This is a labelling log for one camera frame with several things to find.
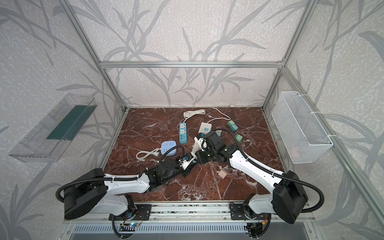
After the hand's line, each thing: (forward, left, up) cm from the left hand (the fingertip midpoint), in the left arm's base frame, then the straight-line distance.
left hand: (197, 155), depth 79 cm
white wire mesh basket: (-3, -44, +22) cm, 50 cm away
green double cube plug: (+28, -25, -11) cm, 39 cm away
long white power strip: (+26, -5, -12) cm, 29 cm away
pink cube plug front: (-6, -14, -11) cm, 19 cm away
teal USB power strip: (+22, +11, -12) cm, 27 cm away
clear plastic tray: (-2, +65, +18) cm, 68 cm away
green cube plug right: (+19, -28, -13) cm, 36 cm away
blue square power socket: (+12, +21, -12) cm, 27 cm away
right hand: (+1, +1, +1) cm, 2 cm away
